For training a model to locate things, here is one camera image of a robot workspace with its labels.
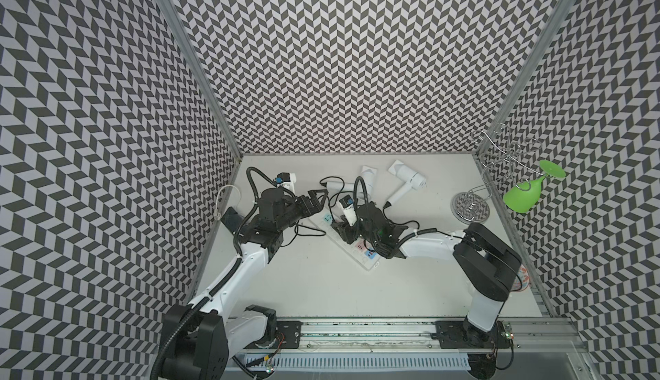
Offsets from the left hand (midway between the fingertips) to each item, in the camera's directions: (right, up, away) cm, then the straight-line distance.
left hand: (319, 196), depth 80 cm
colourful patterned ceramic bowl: (+64, -26, 0) cm, 69 cm away
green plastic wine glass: (+63, +1, -3) cm, 63 cm away
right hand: (+6, -10, +8) cm, 14 cm away
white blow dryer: (+17, +8, +27) cm, 33 cm away
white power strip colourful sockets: (+14, -19, +6) cm, 25 cm away
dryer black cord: (+6, -1, +22) cm, 23 cm away
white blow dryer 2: (+35, +6, +22) cm, 42 cm away
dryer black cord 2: (+25, -5, +19) cm, 32 cm away
